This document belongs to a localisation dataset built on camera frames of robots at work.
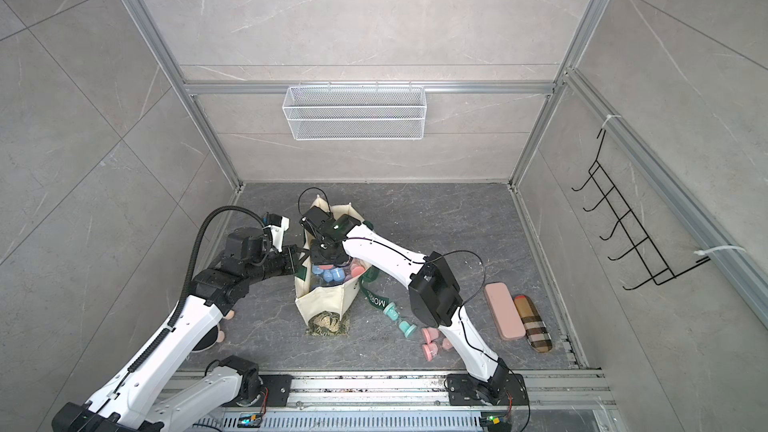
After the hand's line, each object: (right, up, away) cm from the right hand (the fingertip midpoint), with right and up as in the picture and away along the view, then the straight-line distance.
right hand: (324, 258), depth 86 cm
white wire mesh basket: (+7, +48, +14) cm, 50 cm away
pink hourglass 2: (+35, -22, -7) cm, 42 cm away
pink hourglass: (+10, -3, -1) cm, 10 cm away
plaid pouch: (+60, -19, -6) cm, 63 cm away
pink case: (+52, -15, -3) cm, 55 cm away
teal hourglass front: (+24, -18, -6) cm, 31 cm away
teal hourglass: (+20, -15, -3) cm, 25 cm away
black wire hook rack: (+76, +11, -18) cm, 79 cm away
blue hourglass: (+4, -4, -1) cm, 6 cm away
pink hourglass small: (+31, -19, -7) cm, 37 cm away
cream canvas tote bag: (+6, -8, -14) cm, 17 cm away
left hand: (0, +5, -11) cm, 12 cm away
